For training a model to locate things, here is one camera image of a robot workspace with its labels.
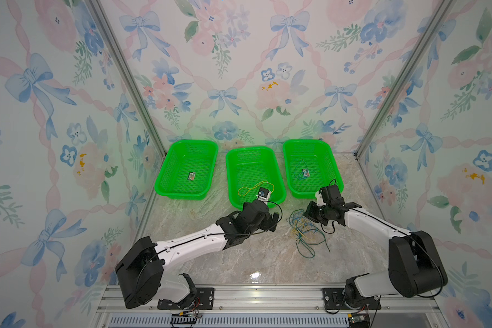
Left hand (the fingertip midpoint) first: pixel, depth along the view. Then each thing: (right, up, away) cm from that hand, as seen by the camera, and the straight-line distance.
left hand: (270, 209), depth 80 cm
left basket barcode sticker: (-39, +13, +30) cm, 51 cm away
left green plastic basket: (-42, +16, +34) cm, 57 cm away
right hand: (+16, -3, +11) cm, 20 cm away
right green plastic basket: (+26, +19, +34) cm, 47 cm away
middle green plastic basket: (-8, +17, +34) cm, 39 cm away
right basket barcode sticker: (+23, +15, +31) cm, 41 cm away
